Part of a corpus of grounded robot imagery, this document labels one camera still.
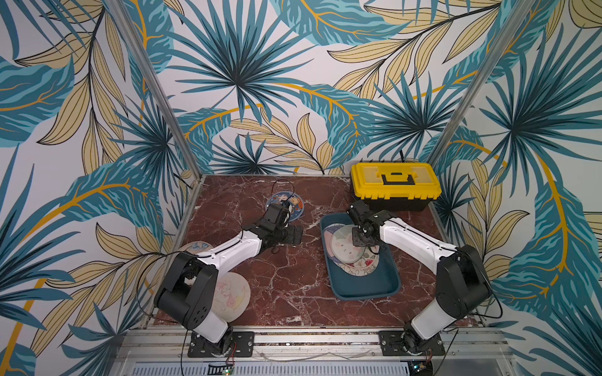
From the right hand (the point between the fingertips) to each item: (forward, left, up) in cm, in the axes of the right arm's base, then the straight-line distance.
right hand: (364, 239), depth 90 cm
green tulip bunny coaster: (-8, +7, -7) cm, 13 cm away
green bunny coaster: (0, +8, -4) cm, 9 cm away
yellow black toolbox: (+19, -15, +9) cm, 25 cm away
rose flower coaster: (-6, -2, -6) cm, 9 cm away
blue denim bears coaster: (+25, +27, -7) cm, 37 cm away
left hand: (+2, +28, +2) cm, 28 cm away
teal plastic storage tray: (-15, -6, -6) cm, 17 cm away
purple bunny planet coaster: (+5, +13, -6) cm, 15 cm away
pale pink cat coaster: (-18, +49, -7) cm, 53 cm away
